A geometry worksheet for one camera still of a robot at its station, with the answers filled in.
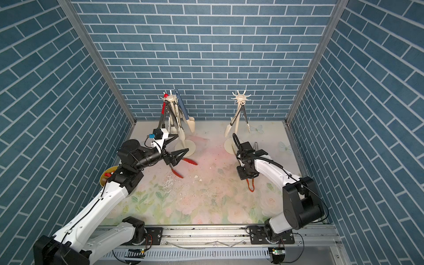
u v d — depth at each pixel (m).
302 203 0.44
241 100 0.76
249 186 0.83
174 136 0.71
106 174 0.78
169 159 0.64
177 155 0.62
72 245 0.38
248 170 0.75
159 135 0.57
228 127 0.86
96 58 0.86
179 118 0.79
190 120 0.87
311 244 0.71
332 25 0.76
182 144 1.02
